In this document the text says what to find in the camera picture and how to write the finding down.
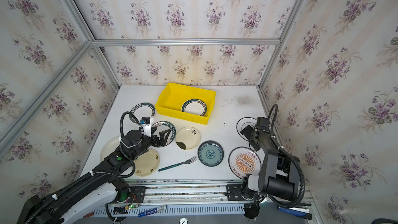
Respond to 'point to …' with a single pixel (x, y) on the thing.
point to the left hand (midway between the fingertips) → (163, 127)
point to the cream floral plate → (147, 164)
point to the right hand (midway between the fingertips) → (247, 137)
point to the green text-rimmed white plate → (162, 126)
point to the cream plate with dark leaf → (187, 138)
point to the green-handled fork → (189, 160)
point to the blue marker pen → (151, 211)
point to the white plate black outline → (243, 123)
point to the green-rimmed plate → (143, 109)
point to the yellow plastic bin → (171, 97)
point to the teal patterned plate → (210, 153)
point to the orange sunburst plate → (243, 160)
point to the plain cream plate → (109, 146)
